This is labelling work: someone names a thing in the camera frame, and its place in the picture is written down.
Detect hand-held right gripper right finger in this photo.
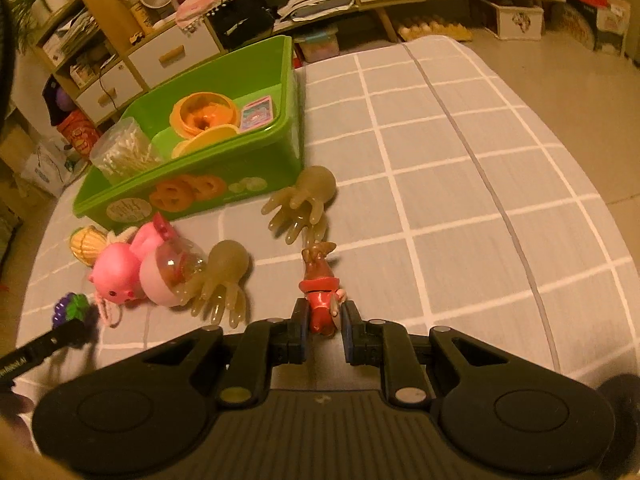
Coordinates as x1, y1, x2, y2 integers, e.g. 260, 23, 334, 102
341, 300, 506, 407

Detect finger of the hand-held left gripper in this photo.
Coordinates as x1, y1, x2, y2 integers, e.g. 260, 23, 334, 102
17, 320, 97, 369

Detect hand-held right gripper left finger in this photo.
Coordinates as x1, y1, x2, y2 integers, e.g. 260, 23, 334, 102
144, 298, 309, 407

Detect purple toy grapes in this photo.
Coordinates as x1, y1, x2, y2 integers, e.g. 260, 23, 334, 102
52, 294, 91, 326

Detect small red figurine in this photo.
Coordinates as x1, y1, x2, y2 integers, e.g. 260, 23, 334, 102
299, 242, 349, 336

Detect pink toy pig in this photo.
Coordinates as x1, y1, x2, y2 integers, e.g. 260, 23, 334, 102
89, 212, 174, 329

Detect translucent rubber toy hand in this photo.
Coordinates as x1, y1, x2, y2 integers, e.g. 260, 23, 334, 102
261, 166, 339, 246
175, 240, 251, 330

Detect yellow toy corn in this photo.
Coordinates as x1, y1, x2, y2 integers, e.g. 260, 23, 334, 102
69, 226, 109, 266

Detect pink capsule ball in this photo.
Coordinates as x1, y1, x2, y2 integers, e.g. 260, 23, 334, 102
139, 240, 207, 307

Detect green plastic storage box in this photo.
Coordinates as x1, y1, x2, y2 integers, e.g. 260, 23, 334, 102
72, 35, 306, 234

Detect clear cotton swab jar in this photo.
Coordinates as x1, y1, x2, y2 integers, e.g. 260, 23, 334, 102
90, 116, 164, 184

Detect small card box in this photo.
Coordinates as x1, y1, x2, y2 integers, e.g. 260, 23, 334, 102
240, 96, 277, 134

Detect orange pumpkin-shaped container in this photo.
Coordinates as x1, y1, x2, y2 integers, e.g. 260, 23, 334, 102
169, 92, 241, 139

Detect white plastic bag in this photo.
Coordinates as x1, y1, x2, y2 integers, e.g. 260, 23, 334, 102
20, 137, 76, 196

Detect grey checkered blanket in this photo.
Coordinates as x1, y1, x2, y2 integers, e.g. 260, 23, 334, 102
22, 37, 626, 396

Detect red printed bag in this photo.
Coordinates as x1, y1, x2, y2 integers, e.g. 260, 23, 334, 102
57, 110, 104, 154

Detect clear storage bin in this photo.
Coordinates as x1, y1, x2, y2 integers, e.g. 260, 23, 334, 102
295, 27, 341, 64

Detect black bag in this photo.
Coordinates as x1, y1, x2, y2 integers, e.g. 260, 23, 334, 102
207, 0, 279, 51

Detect egg tray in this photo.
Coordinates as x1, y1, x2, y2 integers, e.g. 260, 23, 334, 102
395, 14, 474, 44

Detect pile of folded cloths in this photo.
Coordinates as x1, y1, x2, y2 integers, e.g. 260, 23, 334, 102
275, 0, 361, 24

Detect white printed box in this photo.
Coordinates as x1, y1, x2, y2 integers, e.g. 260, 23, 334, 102
487, 0, 545, 41

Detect cardboard box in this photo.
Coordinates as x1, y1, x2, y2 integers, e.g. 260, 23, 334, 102
595, 0, 631, 56

